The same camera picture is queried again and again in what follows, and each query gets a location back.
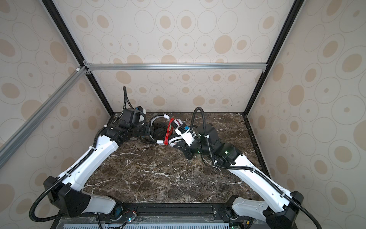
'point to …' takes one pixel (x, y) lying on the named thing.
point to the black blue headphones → (158, 125)
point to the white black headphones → (172, 140)
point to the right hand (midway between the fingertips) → (177, 145)
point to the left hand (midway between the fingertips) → (155, 124)
